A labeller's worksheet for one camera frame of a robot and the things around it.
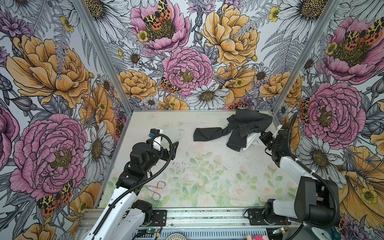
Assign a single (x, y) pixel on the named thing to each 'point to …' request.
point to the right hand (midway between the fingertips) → (260, 135)
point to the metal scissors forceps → (155, 196)
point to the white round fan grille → (176, 236)
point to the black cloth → (243, 123)
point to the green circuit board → (280, 230)
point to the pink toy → (258, 237)
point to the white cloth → (253, 138)
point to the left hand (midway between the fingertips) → (169, 145)
